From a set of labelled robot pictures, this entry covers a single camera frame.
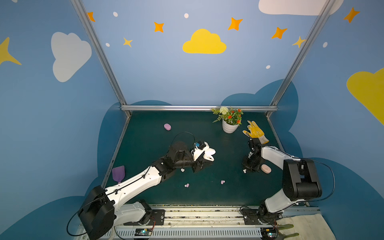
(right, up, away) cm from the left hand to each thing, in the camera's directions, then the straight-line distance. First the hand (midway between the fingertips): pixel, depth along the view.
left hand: (211, 159), depth 71 cm
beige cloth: (+48, -34, +1) cm, 59 cm away
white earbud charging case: (-2, +2, 0) cm, 3 cm away
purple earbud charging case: (-28, +16, +40) cm, 52 cm away
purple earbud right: (+8, -17, +15) cm, 24 cm away
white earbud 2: (+23, -11, +20) cm, 32 cm away
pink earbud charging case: (+35, -10, +18) cm, 40 cm away
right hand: (+24, -10, +21) cm, 33 cm away
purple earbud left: (-12, -18, +13) cm, 26 cm away
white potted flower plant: (+17, +21, +30) cm, 41 cm away
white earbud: (-15, -11, +20) cm, 27 cm away
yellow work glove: (+38, +12, +38) cm, 55 cm away
